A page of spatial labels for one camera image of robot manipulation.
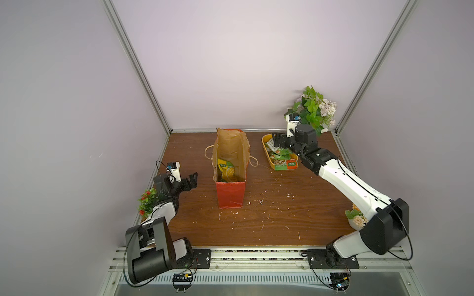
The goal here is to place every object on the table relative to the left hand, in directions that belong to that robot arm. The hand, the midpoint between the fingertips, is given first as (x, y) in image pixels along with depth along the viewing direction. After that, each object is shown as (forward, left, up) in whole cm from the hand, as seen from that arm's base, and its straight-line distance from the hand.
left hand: (188, 173), depth 89 cm
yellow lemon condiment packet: (+5, -19, -6) cm, 21 cm away
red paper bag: (+16, -20, -5) cm, 26 cm away
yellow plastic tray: (+25, -39, -3) cm, 47 cm away
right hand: (+11, -45, +21) cm, 51 cm away
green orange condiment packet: (+7, -49, -2) cm, 49 cm away
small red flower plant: (-17, +13, +4) cm, 22 cm away
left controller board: (-42, -3, -14) cm, 45 cm away
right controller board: (-41, -66, -12) cm, 79 cm away
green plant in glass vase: (+24, -62, +21) cm, 69 cm away
